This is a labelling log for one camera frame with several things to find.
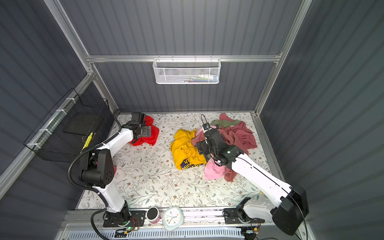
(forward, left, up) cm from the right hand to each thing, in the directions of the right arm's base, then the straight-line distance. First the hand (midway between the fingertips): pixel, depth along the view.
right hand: (208, 141), depth 79 cm
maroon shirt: (+14, -21, -14) cm, 29 cm away
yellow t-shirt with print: (0, +14, -13) cm, 19 cm away
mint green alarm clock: (-33, +18, -17) cm, 41 cm away
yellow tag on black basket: (-5, +59, +8) cm, 60 cm away
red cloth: (+11, +39, -15) cm, 43 cm away
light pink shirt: (-8, -3, -19) cm, 21 cm away
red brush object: (-20, +39, +11) cm, 45 cm away
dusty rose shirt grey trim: (-11, -13, -19) cm, 25 cm away
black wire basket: (+6, +68, +9) cm, 69 cm away
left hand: (+14, +43, -8) cm, 46 cm away
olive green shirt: (+28, -14, -18) cm, 37 cm away
